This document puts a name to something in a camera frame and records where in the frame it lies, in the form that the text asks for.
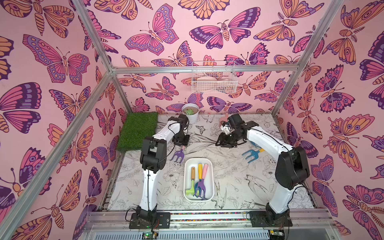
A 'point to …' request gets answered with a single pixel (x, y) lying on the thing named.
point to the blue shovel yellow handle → (255, 144)
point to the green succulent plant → (189, 111)
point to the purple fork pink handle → (179, 153)
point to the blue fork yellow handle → (200, 177)
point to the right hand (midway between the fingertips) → (215, 145)
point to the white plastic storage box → (209, 181)
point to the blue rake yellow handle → (253, 153)
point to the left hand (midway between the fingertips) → (186, 143)
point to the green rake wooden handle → (191, 192)
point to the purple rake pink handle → (201, 185)
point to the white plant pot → (195, 107)
